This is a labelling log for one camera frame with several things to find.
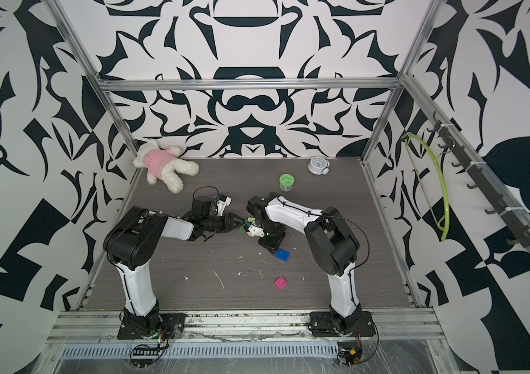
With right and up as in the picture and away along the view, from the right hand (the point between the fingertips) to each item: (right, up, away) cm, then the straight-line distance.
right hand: (275, 243), depth 90 cm
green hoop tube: (+47, +15, -24) cm, 55 cm away
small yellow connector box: (+22, -29, -20) cm, 42 cm away
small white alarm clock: (+22, +31, +24) cm, 45 cm away
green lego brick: (-12, +6, -4) cm, 14 cm away
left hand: (-14, +7, +6) cm, 17 cm away
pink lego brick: (+1, -11, -9) cm, 15 cm away
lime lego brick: (-9, +9, +2) cm, 13 cm away
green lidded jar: (+5, +24, +15) cm, 28 cm away
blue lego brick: (+2, -3, -3) cm, 5 cm away
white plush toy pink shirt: (-49, +32, +15) cm, 60 cm away
